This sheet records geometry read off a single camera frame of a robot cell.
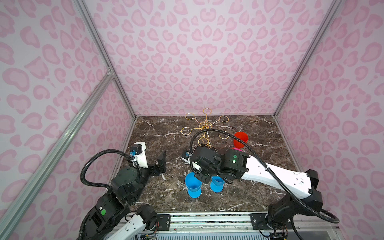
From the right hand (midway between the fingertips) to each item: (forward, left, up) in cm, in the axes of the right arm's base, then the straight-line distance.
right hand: (196, 169), depth 66 cm
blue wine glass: (-1, +2, -17) cm, 17 cm away
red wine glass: (+26, -27, -11) cm, 39 cm away
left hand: (+3, +17, +11) cm, 20 cm away
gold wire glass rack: (+33, -4, -26) cm, 42 cm away
